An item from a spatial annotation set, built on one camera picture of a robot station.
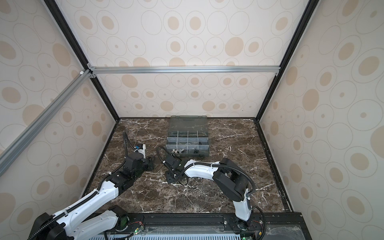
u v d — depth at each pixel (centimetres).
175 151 100
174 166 68
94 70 90
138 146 72
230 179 48
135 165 63
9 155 51
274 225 73
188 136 105
